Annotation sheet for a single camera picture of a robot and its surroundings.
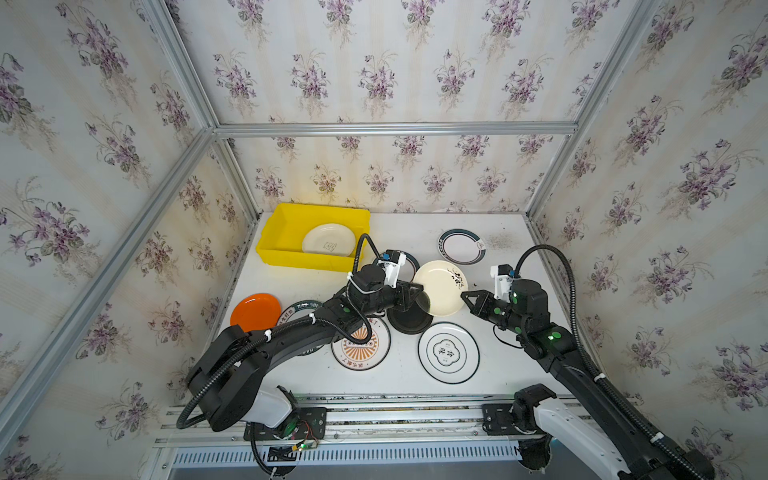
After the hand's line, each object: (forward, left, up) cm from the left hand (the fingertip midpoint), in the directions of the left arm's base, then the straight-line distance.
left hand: (422, 284), depth 77 cm
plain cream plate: (+31, +31, -18) cm, 47 cm away
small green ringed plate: (+30, -20, -20) cm, 41 cm away
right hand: (-3, -9, -1) cm, 10 cm away
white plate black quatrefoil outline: (-11, -9, -19) cm, 23 cm away
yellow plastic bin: (+32, +50, -22) cm, 64 cm away
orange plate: (+2, +50, -21) cm, 54 cm away
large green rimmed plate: (+2, +37, -19) cm, 42 cm away
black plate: (-1, 0, -19) cm, 19 cm away
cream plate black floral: (+1, -6, -1) cm, 6 cm away
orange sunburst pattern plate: (-12, +15, -19) cm, 27 cm away
